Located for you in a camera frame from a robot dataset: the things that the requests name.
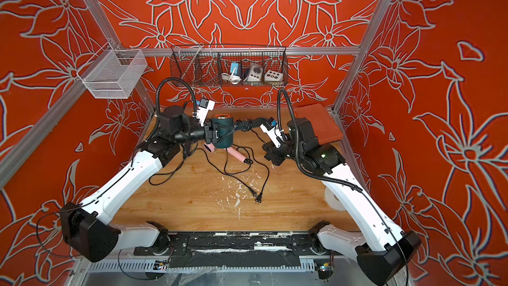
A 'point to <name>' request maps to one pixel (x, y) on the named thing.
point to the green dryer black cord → (246, 125)
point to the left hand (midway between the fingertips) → (230, 126)
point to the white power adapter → (255, 73)
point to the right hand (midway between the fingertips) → (260, 146)
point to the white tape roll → (333, 201)
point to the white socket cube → (272, 75)
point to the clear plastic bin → (114, 74)
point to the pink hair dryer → (235, 153)
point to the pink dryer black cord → (260, 197)
